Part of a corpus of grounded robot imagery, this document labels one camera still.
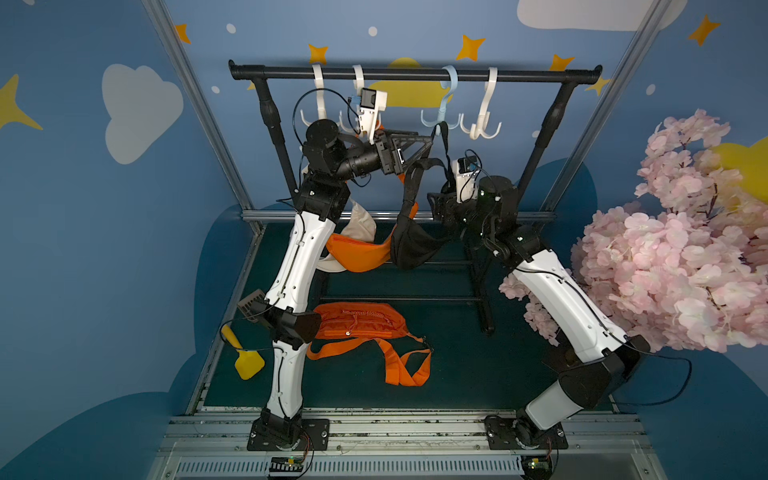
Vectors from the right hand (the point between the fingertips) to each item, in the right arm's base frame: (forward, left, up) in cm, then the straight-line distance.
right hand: (450, 188), depth 72 cm
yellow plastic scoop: (-31, +55, -42) cm, 76 cm away
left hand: (-5, +8, +17) cm, 19 cm away
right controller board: (-51, -25, -46) cm, 73 cm away
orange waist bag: (-19, +28, -38) cm, 50 cm away
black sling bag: (-5, +8, -15) cm, 18 cm away
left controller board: (-55, +37, -44) cm, 80 cm away
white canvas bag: (-2, +23, -13) cm, 27 cm away
